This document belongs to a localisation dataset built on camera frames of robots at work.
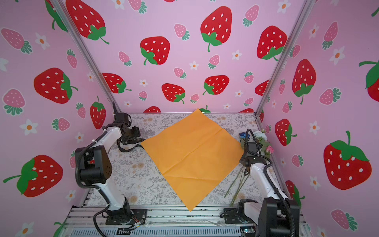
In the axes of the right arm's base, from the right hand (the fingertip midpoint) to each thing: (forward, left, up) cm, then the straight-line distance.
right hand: (250, 159), depth 86 cm
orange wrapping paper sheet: (+5, +34, -8) cm, 35 cm away
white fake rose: (+19, -9, 0) cm, 21 cm away
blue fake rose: (+21, +1, -3) cm, 21 cm away
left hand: (+9, +74, +4) cm, 75 cm away
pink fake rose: (+12, -15, -5) cm, 20 cm away
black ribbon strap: (+10, +78, -5) cm, 78 cm away
